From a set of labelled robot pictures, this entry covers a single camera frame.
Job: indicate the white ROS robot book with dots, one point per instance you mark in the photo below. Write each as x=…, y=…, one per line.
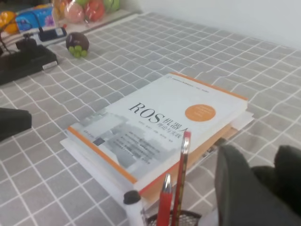
x=141, y=134

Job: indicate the black electronic box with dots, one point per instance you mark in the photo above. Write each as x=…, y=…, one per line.
x=28, y=61

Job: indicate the orange toy fruit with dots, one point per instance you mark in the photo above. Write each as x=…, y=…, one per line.
x=7, y=20

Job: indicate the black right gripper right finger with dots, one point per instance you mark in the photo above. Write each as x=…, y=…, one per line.
x=261, y=195

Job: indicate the blue tissue pack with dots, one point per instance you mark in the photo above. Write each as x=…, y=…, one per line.
x=37, y=17

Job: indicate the red pencil with eraser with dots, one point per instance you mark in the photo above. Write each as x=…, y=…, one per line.
x=185, y=147

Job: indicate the purple toy mangosteen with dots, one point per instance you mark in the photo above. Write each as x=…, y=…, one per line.
x=77, y=44

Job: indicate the white marker in holder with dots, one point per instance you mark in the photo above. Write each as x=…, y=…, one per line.
x=133, y=206

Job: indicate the blue black small device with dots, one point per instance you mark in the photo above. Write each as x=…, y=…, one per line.
x=52, y=34

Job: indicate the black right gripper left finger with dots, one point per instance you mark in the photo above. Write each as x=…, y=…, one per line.
x=13, y=121

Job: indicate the red ballpoint pen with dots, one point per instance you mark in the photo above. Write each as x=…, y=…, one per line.
x=165, y=200

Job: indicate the bag of toy fruit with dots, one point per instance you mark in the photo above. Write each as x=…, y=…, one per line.
x=79, y=11

